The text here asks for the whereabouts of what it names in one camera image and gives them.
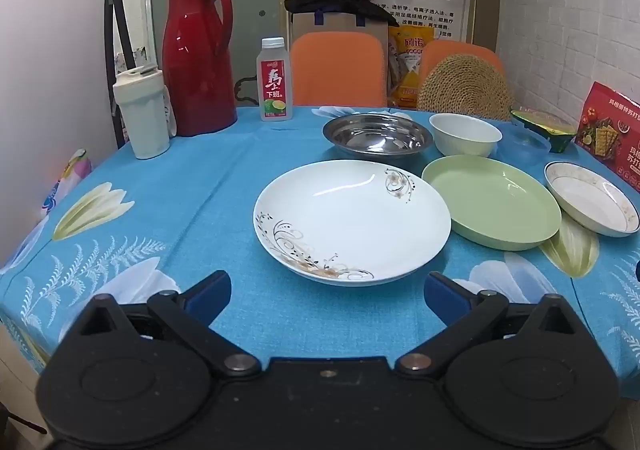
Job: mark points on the cream white cup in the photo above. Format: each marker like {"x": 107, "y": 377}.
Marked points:
{"x": 140, "y": 96}

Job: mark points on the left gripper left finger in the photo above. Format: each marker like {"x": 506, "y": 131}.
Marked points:
{"x": 187, "y": 317}

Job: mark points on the stainless steel bowl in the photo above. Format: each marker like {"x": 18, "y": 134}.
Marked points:
{"x": 377, "y": 135}

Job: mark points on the red thermos jug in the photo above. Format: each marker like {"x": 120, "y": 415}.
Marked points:
{"x": 197, "y": 65}

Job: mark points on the green snack packet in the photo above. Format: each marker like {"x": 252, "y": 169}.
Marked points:
{"x": 557, "y": 131}

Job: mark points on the large white floral plate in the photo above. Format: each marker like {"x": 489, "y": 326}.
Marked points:
{"x": 351, "y": 223}

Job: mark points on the yellow snack bag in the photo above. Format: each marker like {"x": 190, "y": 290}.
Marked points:
{"x": 405, "y": 46}

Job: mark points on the brown paper bag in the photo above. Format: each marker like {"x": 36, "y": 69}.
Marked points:
{"x": 315, "y": 22}

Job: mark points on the white poster with text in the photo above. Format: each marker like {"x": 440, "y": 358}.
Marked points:
{"x": 451, "y": 19}

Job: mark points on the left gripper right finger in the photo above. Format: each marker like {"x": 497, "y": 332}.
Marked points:
{"x": 470, "y": 319}

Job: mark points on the blue floral tablecloth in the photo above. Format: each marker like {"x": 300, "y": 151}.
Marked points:
{"x": 133, "y": 228}

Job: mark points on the woven straw mat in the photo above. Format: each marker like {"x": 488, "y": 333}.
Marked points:
{"x": 468, "y": 85}

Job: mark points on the red cracker box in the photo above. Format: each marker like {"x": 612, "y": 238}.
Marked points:
{"x": 609, "y": 130}

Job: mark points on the light green plate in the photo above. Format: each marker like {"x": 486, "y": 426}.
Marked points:
{"x": 494, "y": 204}

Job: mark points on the red label juice bottle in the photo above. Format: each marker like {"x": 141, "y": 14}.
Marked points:
{"x": 274, "y": 84}

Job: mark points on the orange chair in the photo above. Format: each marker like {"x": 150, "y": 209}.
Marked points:
{"x": 438, "y": 50}
{"x": 338, "y": 69}

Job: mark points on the white ceramic bowl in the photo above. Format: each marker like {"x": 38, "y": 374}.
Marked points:
{"x": 457, "y": 134}

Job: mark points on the right orange chair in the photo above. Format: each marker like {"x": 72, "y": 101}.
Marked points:
{"x": 438, "y": 50}

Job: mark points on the left orange chair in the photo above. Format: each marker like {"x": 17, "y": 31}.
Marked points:
{"x": 338, "y": 69}

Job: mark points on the clear blue plastic bowl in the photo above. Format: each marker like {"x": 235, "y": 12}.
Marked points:
{"x": 521, "y": 147}

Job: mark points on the small patterned rim plate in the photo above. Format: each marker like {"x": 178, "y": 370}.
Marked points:
{"x": 591, "y": 200}

